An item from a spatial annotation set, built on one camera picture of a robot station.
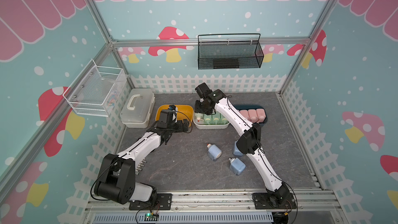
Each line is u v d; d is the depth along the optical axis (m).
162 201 0.74
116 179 0.43
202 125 0.96
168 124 0.68
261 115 0.99
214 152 0.83
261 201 0.74
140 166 0.85
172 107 0.81
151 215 0.73
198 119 0.93
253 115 0.99
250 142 0.61
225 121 0.67
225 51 0.94
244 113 1.01
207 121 0.97
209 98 0.68
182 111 0.79
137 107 0.97
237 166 0.78
